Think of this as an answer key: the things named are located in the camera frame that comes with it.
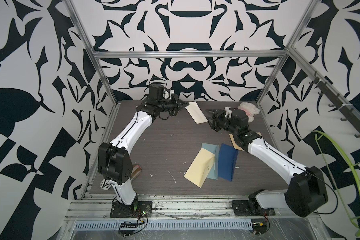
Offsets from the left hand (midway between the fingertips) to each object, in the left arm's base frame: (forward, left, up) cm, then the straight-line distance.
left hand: (189, 100), depth 77 cm
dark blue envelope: (-18, -23, -32) cm, 43 cm away
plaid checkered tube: (-25, +30, -30) cm, 49 cm away
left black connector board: (-48, +31, -35) cm, 67 cm away
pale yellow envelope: (-22, -7, -33) cm, 40 cm away
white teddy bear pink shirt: (+13, -45, -24) cm, 52 cm away
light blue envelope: (-10, -16, -33) cm, 38 cm away
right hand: (-5, -7, -3) cm, 9 cm away
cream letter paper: (-4, -4, -5) cm, 7 cm away
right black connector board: (-52, -30, -34) cm, 69 cm away
